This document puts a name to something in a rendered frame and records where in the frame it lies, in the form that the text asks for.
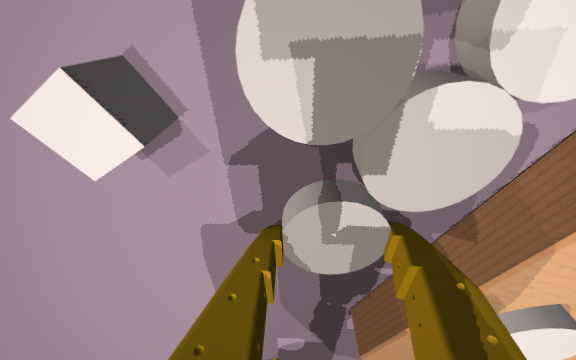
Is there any white disc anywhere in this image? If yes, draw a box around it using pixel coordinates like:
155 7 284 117
455 0 576 103
497 304 576 360
282 179 391 275
352 71 523 212
236 0 424 146

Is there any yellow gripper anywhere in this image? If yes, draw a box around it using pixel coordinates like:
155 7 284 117
168 221 527 360

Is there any orange tray with round pockets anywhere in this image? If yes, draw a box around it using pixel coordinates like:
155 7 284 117
351 131 576 360

